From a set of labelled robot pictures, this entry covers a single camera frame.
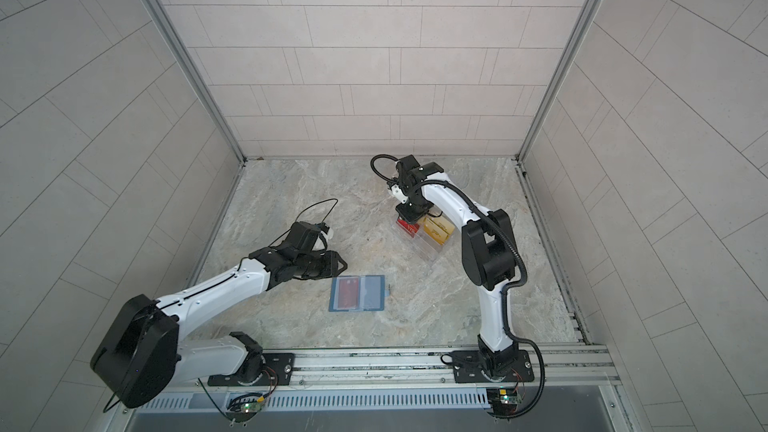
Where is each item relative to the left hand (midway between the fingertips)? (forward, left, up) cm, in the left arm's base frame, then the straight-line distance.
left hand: (352, 265), depth 82 cm
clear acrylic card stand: (+9, -22, -8) cm, 25 cm away
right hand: (+16, -16, 0) cm, 22 cm away
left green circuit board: (-32, +21, -3) cm, 38 cm away
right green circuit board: (-30, -37, -6) cm, 48 cm away
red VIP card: (-6, +1, -5) cm, 8 cm away
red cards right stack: (+13, -17, -2) cm, 21 cm away
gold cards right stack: (+10, -24, +2) cm, 26 cm away
